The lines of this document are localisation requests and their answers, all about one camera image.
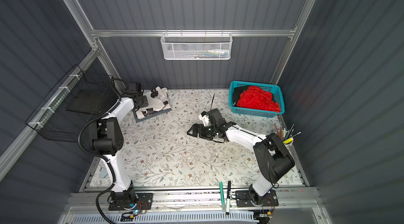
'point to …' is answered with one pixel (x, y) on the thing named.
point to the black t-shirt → (237, 92)
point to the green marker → (222, 197)
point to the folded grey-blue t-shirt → (138, 120)
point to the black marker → (227, 212)
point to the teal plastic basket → (276, 90)
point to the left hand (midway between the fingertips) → (140, 102)
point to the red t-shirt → (255, 97)
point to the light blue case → (104, 173)
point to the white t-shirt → (157, 103)
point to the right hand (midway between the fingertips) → (194, 135)
